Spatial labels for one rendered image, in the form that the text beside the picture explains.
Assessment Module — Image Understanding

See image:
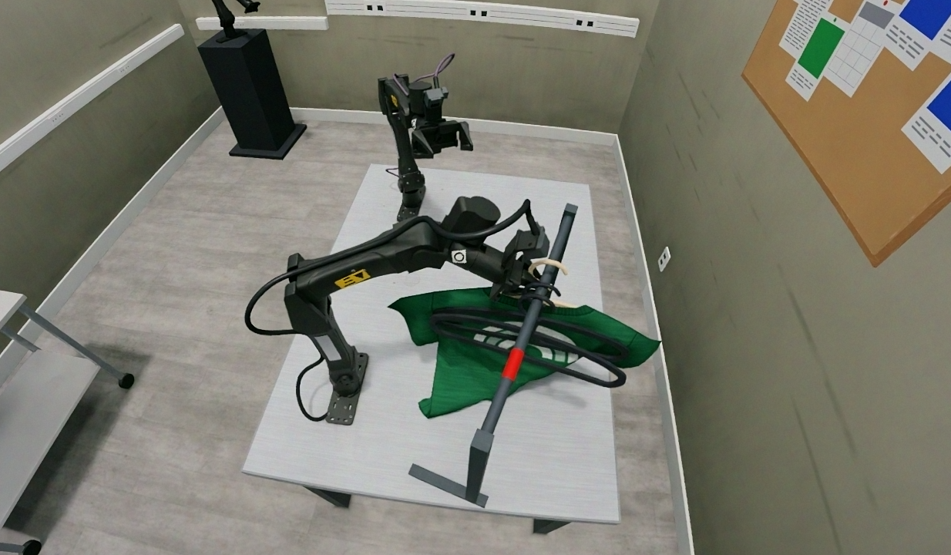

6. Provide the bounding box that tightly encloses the green t-shirt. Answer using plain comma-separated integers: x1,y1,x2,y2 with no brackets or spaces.
386,287,662,419

